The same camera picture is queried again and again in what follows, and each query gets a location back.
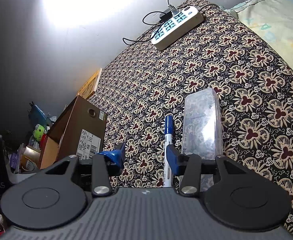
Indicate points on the green frog plush toy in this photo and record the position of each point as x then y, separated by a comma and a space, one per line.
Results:
39, 132

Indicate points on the blue clipped folder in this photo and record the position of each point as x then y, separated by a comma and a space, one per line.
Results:
37, 116

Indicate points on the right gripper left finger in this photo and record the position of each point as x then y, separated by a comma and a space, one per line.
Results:
106, 164

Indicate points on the black power adapter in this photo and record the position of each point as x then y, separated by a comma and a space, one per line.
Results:
168, 14

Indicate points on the patterned floral table cloth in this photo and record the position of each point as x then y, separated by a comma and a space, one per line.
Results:
226, 89

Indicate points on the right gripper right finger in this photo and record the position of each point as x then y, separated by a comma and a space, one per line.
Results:
188, 166

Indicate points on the blue marker pen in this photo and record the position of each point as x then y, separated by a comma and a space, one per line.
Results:
168, 131

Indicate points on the white power strip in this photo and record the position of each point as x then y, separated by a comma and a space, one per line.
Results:
177, 26

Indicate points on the clear plastic case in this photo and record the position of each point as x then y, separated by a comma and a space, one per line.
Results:
202, 126

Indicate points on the brown cardboard box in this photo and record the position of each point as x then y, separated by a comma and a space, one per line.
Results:
79, 130

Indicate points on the light blue bed sheet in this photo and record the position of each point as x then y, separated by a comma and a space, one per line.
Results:
272, 20

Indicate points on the yellow calligraphy book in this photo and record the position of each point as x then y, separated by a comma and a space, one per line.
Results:
90, 87

